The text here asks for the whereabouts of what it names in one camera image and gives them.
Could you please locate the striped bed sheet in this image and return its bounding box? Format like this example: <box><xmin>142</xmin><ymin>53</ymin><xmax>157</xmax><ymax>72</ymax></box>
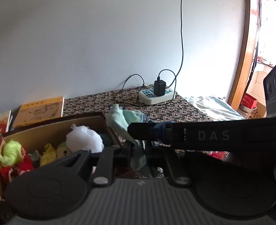
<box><xmin>185</xmin><ymin>96</ymin><xmax>245</xmax><ymax>121</ymax></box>

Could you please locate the white power strip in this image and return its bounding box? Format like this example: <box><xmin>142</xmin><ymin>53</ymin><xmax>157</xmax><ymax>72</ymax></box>
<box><xmin>139</xmin><ymin>88</ymin><xmax>175</xmax><ymax>105</ymax></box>

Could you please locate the red knitted cloth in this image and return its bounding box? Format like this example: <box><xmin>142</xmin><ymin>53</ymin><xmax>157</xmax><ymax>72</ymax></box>
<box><xmin>208</xmin><ymin>151</ymin><xmax>229</xmax><ymax>161</ymax></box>

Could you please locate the green frog plush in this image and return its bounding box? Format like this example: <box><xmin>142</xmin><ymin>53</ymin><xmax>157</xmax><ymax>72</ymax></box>
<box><xmin>40</xmin><ymin>142</ymin><xmax>72</xmax><ymax>167</ymax></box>

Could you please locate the wooden door frame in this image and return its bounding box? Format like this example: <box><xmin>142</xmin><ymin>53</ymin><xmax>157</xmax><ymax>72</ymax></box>
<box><xmin>227</xmin><ymin>0</ymin><xmax>260</xmax><ymax>110</ymax></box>

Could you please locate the red box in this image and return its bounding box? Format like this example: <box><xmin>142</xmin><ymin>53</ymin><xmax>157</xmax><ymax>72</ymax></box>
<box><xmin>241</xmin><ymin>93</ymin><xmax>258</xmax><ymax>109</ymax></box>

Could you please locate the long black wall cable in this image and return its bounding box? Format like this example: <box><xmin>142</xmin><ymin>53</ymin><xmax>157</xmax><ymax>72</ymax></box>
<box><xmin>169</xmin><ymin>0</ymin><xmax>185</xmax><ymax>88</ymax></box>

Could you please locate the white plastic bag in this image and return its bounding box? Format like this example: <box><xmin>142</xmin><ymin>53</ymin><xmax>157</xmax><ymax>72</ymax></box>
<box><xmin>66</xmin><ymin>124</ymin><xmax>104</xmax><ymax>153</ymax></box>

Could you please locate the yellow green red plush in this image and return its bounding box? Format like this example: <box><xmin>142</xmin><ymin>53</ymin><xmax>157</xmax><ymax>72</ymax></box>
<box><xmin>0</xmin><ymin>140</ymin><xmax>34</xmax><ymax>184</ymax></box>

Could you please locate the black charger adapter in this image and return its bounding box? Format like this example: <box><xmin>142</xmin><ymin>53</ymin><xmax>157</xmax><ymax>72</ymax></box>
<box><xmin>154</xmin><ymin>76</ymin><xmax>166</xmax><ymax>97</ymax></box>

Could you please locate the light mint cloth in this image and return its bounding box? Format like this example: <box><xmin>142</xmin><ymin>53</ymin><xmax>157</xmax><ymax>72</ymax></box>
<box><xmin>105</xmin><ymin>103</ymin><xmax>154</xmax><ymax>178</ymax></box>

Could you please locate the yellow book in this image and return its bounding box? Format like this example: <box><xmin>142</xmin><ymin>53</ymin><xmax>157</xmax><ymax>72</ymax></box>
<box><xmin>12</xmin><ymin>97</ymin><xmax>64</xmax><ymax>128</ymax></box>

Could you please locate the brown cardboard box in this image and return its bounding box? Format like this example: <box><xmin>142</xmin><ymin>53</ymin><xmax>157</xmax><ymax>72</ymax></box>
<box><xmin>0</xmin><ymin>112</ymin><xmax>121</xmax><ymax>203</ymax></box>

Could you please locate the black charger cable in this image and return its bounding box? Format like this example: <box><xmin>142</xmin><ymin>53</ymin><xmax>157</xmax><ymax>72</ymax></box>
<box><xmin>113</xmin><ymin>68</ymin><xmax>178</xmax><ymax>108</ymax></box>

